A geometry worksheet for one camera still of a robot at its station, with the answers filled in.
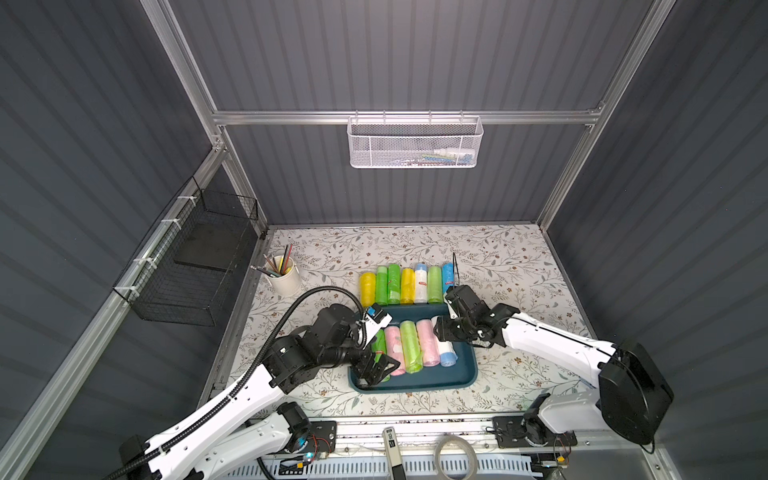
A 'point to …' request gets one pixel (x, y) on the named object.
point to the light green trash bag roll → (435, 284)
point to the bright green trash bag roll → (382, 286)
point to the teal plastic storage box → (461, 376)
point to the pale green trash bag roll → (412, 349)
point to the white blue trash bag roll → (421, 283)
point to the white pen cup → (283, 274)
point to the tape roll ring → (470, 474)
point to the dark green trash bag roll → (394, 284)
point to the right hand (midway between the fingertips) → (443, 330)
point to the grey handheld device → (393, 453)
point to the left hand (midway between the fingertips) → (387, 357)
